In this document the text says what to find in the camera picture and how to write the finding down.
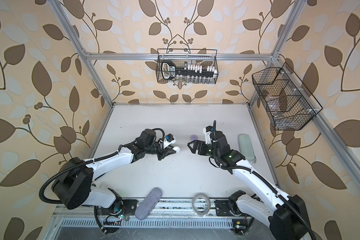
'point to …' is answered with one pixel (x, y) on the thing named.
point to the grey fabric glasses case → (149, 201)
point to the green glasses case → (246, 147)
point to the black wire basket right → (289, 104)
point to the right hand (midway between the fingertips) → (195, 146)
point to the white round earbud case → (176, 148)
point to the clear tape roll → (201, 195)
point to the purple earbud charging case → (193, 137)
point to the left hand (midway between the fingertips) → (174, 147)
